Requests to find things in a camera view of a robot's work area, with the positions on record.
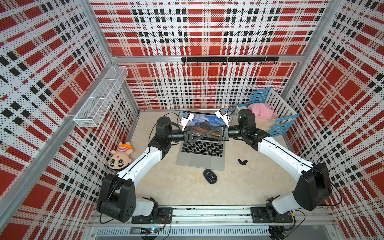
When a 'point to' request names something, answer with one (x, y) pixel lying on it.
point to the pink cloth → (263, 111)
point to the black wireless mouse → (210, 176)
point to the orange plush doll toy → (119, 159)
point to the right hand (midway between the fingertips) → (209, 134)
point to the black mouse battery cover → (243, 163)
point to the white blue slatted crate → (286, 114)
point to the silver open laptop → (208, 154)
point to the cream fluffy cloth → (265, 124)
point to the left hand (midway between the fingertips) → (205, 135)
